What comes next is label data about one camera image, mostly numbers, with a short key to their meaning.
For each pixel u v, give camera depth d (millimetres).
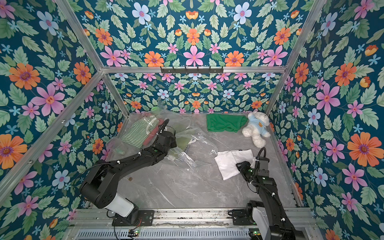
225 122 1121
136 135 1014
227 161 937
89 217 752
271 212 472
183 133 985
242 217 735
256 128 1016
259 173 648
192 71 937
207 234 704
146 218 736
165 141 690
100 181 501
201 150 990
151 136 1012
